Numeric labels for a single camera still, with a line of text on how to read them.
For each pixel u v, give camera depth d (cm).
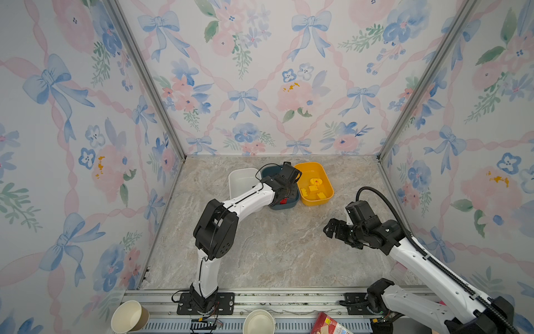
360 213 59
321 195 100
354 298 75
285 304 75
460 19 71
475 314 39
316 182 105
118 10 69
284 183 70
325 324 67
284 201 101
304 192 101
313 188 103
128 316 71
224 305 74
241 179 108
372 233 57
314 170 110
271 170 103
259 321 71
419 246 48
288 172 71
